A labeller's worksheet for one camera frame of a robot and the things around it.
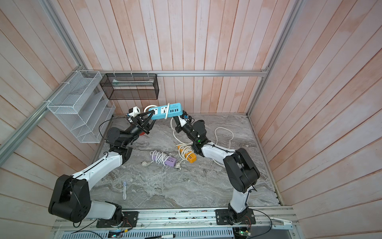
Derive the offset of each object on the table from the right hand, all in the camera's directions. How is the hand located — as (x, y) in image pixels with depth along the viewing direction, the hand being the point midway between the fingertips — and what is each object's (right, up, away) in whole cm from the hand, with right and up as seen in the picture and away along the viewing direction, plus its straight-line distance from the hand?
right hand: (173, 113), depth 80 cm
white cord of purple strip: (-18, -30, +11) cm, 37 cm away
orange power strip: (+9, -25, +11) cm, 28 cm away
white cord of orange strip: (+4, -26, +13) cm, 29 cm away
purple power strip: (-6, -27, +8) cm, 29 cm away
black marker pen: (-4, -59, -12) cm, 60 cm away
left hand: (-6, -2, -13) cm, 15 cm away
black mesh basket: (-33, +22, +24) cm, 46 cm away
